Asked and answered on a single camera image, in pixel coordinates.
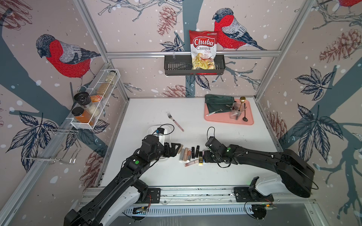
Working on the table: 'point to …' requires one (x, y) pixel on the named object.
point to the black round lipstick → (197, 151)
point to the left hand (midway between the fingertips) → (177, 142)
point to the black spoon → (244, 118)
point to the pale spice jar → (111, 76)
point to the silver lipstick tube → (182, 155)
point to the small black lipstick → (193, 153)
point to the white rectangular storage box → (157, 129)
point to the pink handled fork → (169, 116)
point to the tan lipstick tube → (185, 154)
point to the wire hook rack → (56, 145)
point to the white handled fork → (210, 113)
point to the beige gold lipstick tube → (180, 149)
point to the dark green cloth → (215, 103)
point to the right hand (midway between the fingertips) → (205, 157)
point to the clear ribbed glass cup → (235, 112)
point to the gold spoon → (242, 99)
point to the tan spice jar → (102, 88)
